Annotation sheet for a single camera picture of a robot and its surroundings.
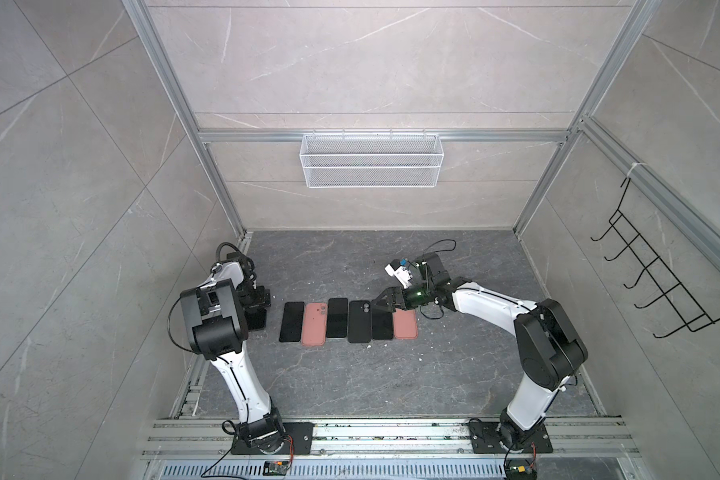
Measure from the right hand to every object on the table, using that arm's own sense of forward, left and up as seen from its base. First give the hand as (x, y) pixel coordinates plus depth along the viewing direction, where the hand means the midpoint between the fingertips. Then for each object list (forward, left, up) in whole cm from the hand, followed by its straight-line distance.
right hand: (380, 302), depth 86 cm
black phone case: (-1, +7, -10) cm, 12 cm away
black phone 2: (-2, -1, -10) cm, 11 cm away
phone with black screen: (+1, +29, -13) cm, 32 cm away
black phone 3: (0, +40, -8) cm, 40 cm away
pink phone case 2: (-2, -8, -10) cm, 13 cm away
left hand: (+7, +42, -10) cm, 44 cm away
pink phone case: (-2, +21, -11) cm, 24 cm away
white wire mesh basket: (+45, +1, +19) cm, 49 cm away
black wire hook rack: (-14, -61, +22) cm, 66 cm away
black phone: (+1, +14, -11) cm, 18 cm away
